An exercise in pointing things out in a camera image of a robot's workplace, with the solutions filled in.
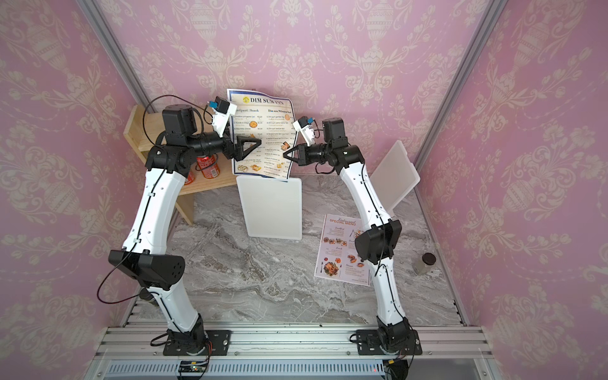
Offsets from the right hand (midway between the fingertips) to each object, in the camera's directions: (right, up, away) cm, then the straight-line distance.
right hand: (286, 155), depth 78 cm
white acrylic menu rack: (-7, -19, +14) cm, 24 cm away
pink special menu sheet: (+19, -38, +14) cm, 45 cm away
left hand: (-9, +4, -10) cm, 14 cm away
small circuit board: (-27, -65, -7) cm, 71 cm away
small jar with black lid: (+48, -38, +3) cm, 61 cm away
